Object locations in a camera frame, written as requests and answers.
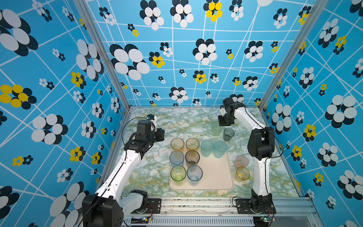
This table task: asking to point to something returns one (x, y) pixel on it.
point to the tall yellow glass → (192, 144)
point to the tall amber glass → (177, 144)
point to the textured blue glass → (177, 158)
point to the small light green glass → (217, 129)
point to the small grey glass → (228, 134)
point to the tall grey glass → (192, 158)
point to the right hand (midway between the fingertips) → (223, 123)
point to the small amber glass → (242, 173)
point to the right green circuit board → (261, 220)
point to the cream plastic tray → (218, 174)
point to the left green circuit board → (137, 220)
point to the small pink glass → (241, 161)
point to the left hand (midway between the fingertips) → (165, 129)
